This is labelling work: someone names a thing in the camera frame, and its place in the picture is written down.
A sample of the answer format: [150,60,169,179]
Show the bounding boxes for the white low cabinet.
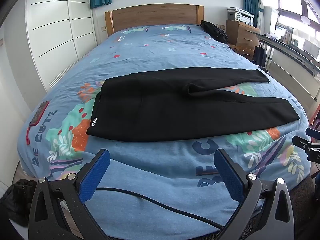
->
[267,47,318,105]

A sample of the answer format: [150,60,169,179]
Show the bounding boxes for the black cable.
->
[95,187,227,232]

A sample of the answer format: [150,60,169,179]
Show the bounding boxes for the window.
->
[262,0,320,63]

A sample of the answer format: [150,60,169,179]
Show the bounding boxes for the blue printed bed sheet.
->
[17,24,315,237]

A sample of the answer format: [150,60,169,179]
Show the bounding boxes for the grey printer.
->
[227,8,255,26]

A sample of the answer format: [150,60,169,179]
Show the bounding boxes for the white wardrobe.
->
[25,0,97,88]

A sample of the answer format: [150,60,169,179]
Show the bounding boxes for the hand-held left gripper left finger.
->
[28,149,113,240]

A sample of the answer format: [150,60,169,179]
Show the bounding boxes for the black jacket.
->
[0,179,38,228]

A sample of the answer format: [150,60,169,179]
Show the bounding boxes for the black pants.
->
[86,66,300,142]

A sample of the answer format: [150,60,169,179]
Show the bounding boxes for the wooden headboard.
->
[104,4,204,37]

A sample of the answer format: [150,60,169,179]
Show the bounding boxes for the wooden dresser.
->
[226,19,260,60]

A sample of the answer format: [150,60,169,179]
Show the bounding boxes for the black backpack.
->
[200,20,228,43]

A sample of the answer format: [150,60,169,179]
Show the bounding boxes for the grey metal rail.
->
[257,32,320,75]

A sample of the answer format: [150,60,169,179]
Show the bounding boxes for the dark paper bag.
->
[252,42,267,67]

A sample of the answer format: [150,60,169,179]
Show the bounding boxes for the dark cloth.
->
[287,172,320,240]

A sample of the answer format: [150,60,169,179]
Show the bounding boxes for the red phone pouch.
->
[26,101,50,146]

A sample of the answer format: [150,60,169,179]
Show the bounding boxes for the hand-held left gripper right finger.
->
[214,149,295,240]

